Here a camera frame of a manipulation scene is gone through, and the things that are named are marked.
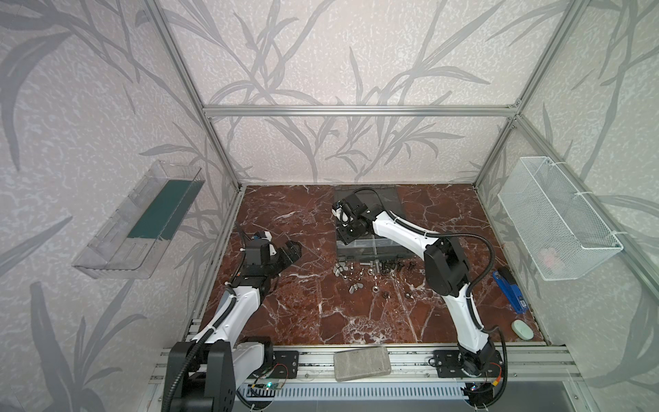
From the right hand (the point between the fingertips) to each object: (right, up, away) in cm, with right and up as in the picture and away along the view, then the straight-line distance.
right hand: (344, 225), depth 97 cm
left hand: (-16, -5, -10) cm, 20 cm away
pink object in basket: (+60, -8, -23) cm, 65 cm away
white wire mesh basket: (+54, 0, -34) cm, 64 cm away
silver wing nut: (-2, -15, -4) cm, 16 cm away
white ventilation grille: (-20, -44, -26) cm, 55 cm away
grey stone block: (+5, -37, -25) cm, 45 cm away
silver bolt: (+10, -14, -3) cm, 17 cm away
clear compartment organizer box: (+11, -8, -1) cm, 14 cm away
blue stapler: (+56, -21, -11) cm, 61 cm away
